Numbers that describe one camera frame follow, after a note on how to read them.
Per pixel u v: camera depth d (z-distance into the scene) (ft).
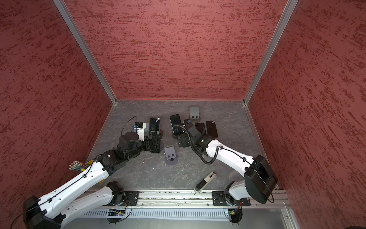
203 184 2.44
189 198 2.49
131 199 2.42
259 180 1.35
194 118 3.39
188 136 2.03
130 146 1.84
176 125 2.01
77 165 2.27
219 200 2.41
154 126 3.07
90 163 2.50
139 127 2.12
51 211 1.30
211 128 3.41
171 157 2.73
